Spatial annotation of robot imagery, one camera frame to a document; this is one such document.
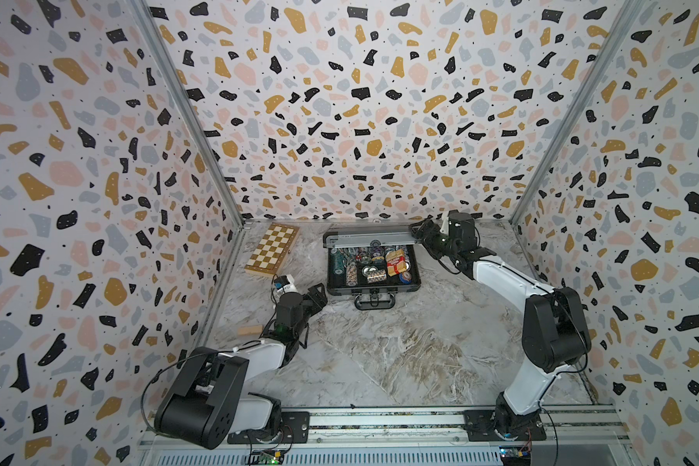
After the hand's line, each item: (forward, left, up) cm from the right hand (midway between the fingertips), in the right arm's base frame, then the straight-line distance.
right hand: (414, 231), depth 90 cm
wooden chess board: (+6, +50, -17) cm, 54 cm away
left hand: (-15, +29, -10) cm, 34 cm away
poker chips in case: (-1, +13, -18) cm, 22 cm away
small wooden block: (-24, +52, -20) cm, 60 cm away
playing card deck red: (+2, +5, -18) cm, 18 cm away
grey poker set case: (-1, +14, 0) cm, 14 cm away
